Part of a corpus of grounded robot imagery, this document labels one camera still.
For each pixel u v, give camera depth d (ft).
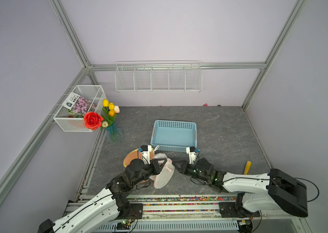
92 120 2.14
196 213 2.42
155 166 2.07
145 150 2.22
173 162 2.48
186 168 2.23
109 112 2.55
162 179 2.27
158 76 3.26
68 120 2.42
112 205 1.70
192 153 2.41
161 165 2.29
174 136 3.39
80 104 2.44
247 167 2.85
